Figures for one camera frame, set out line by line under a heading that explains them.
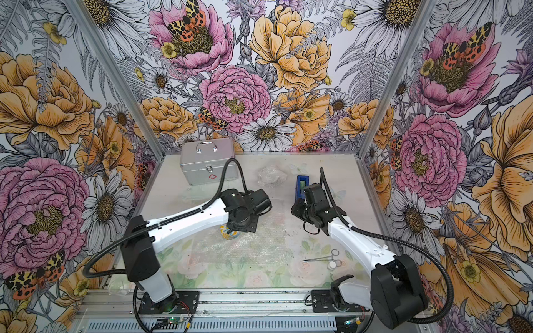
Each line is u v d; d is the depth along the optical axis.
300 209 0.76
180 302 0.73
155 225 0.45
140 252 0.42
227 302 0.76
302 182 1.01
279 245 0.88
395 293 0.41
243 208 0.57
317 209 0.65
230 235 0.85
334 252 0.87
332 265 0.79
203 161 0.97
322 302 0.73
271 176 1.03
